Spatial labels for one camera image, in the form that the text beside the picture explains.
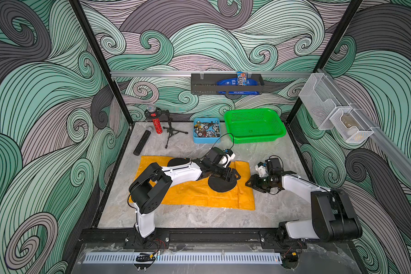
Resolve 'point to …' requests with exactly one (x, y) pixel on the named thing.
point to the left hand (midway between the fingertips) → (236, 173)
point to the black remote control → (142, 142)
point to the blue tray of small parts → (206, 131)
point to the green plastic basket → (258, 125)
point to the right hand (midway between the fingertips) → (251, 186)
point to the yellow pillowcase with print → (208, 191)
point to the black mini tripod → (170, 131)
